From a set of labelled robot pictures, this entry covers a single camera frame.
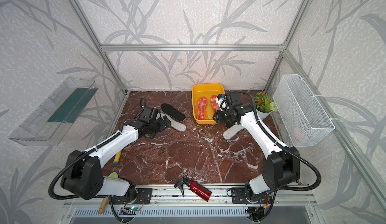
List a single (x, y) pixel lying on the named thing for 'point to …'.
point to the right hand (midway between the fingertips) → (215, 116)
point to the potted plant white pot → (264, 106)
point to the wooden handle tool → (103, 205)
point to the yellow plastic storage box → (205, 90)
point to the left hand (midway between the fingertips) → (166, 125)
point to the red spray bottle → (198, 189)
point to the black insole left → (174, 113)
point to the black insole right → (228, 124)
